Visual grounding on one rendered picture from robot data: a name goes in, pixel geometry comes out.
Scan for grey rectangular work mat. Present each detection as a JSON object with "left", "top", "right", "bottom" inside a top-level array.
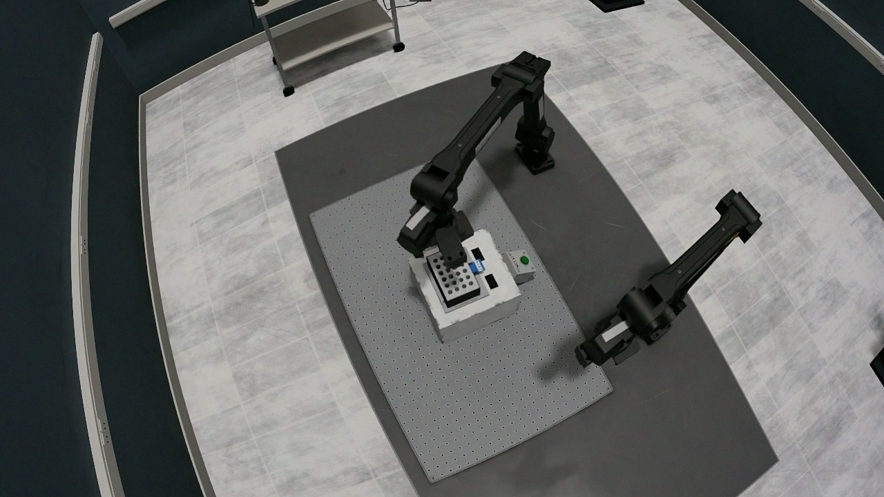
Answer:
[{"left": 309, "top": 158, "right": 613, "bottom": 483}]

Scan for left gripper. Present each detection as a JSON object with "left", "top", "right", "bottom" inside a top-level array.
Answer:
[{"left": 593, "top": 311, "right": 641, "bottom": 365}]

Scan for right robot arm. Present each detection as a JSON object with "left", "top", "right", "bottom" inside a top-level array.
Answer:
[{"left": 397, "top": 51, "right": 555, "bottom": 270}]

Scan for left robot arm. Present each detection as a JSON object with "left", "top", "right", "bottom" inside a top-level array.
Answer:
[{"left": 574, "top": 189, "right": 762, "bottom": 368}]

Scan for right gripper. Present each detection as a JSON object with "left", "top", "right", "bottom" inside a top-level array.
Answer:
[{"left": 414, "top": 208, "right": 474, "bottom": 260}]

